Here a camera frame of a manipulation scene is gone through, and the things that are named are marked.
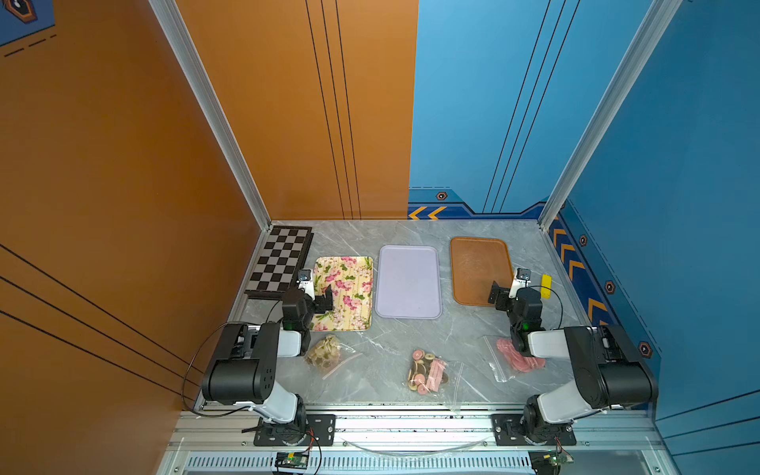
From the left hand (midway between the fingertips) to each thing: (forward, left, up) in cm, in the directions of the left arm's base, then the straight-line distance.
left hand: (316, 282), depth 95 cm
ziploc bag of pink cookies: (-23, -58, -6) cm, 62 cm away
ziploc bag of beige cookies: (-22, -7, -3) cm, 23 cm away
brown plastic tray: (+12, -55, -6) cm, 57 cm away
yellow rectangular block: (+3, -77, -5) cm, 77 cm away
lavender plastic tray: (+5, -30, -7) cm, 32 cm away
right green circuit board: (-46, -63, -7) cm, 78 cm away
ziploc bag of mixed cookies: (-28, -36, -3) cm, 46 cm away
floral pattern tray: (+4, -11, -6) cm, 13 cm away
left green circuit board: (-46, 0, -9) cm, 47 cm away
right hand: (0, -62, 0) cm, 62 cm away
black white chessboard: (+7, +16, -4) cm, 17 cm away
